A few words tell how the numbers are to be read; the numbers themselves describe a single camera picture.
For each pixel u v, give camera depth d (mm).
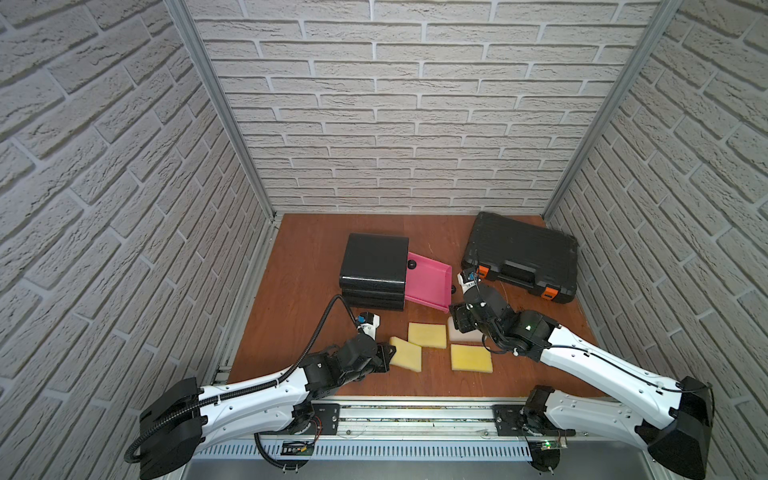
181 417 413
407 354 825
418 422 745
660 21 701
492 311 550
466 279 670
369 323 722
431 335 869
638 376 435
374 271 813
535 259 1008
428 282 967
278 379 521
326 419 736
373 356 604
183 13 698
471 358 818
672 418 397
